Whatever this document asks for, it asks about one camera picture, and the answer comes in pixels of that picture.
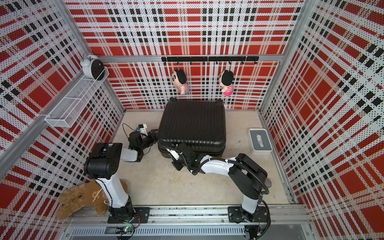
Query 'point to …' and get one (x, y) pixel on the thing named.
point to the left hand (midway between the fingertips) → (165, 131)
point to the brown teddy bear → (77, 197)
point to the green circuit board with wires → (128, 229)
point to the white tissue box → (259, 141)
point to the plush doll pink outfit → (226, 78)
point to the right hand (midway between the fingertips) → (175, 158)
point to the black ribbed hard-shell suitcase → (200, 123)
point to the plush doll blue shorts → (179, 79)
